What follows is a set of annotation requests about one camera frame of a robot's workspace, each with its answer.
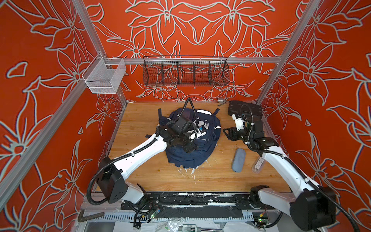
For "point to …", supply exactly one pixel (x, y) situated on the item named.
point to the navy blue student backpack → (206, 133)
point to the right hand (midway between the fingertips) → (226, 128)
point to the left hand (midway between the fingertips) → (194, 139)
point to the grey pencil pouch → (238, 161)
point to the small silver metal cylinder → (221, 100)
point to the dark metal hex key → (81, 218)
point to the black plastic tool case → (251, 111)
